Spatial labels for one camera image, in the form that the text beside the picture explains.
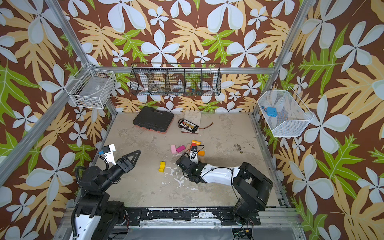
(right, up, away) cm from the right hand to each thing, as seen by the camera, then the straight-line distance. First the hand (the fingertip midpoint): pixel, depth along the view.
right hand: (186, 162), depth 89 cm
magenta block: (-5, +6, +10) cm, 13 cm away
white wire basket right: (+57, +28, -11) cm, 64 cm away
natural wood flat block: (+1, +8, +10) cm, 13 cm away
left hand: (-22, +10, -22) cm, 32 cm away
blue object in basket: (+50, +30, -3) cm, 58 cm away
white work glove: (+5, +29, +29) cm, 42 cm away
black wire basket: (-9, +53, +9) cm, 55 cm away
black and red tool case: (-27, +28, +24) cm, 46 cm away
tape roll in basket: (-7, +48, +10) cm, 49 cm away
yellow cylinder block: (+7, +10, +13) cm, 18 cm away
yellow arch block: (-15, -2, +2) cm, 15 cm away
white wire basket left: (-54, +43, -4) cm, 69 cm away
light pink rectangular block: (-9, +7, +10) cm, 15 cm away
